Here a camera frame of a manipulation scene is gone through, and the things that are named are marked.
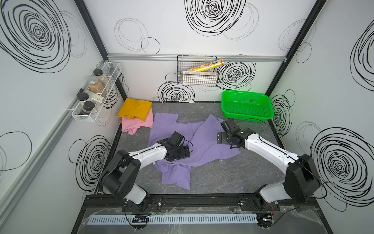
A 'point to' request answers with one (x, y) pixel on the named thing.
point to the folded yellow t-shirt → (133, 108)
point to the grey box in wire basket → (199, 78)
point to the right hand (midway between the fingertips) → (226, 138)
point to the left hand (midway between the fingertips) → (184, 154)
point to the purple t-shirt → (185, 144)
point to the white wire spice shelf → (111, 70)
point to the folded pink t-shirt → (131, 126)
